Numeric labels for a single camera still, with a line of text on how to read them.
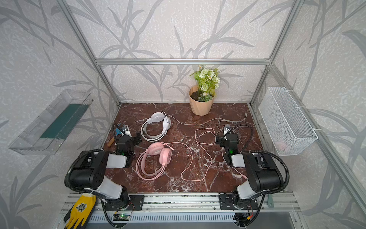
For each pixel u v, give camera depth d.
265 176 0.45
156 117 1.02
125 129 0.80
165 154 0.82
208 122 1.08
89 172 0.45
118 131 1.01
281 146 0.72
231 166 0.67
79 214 0.68
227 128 0.81
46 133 0.63
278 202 0.75
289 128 0.62
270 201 0.74
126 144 0.71
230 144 0.70
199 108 1.04
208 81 0.94
